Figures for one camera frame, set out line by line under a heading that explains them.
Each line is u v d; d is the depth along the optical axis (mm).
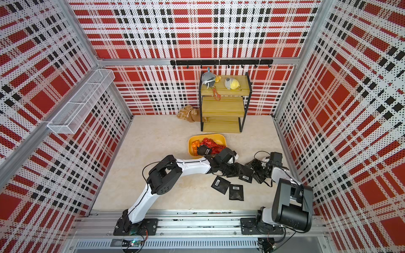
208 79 857
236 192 844
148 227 736
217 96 855
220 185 866
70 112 737
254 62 894
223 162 776
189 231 734
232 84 848
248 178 888
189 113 1110
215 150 966
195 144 1026
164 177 558
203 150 985
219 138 1039
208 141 1009
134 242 691
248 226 722
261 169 817
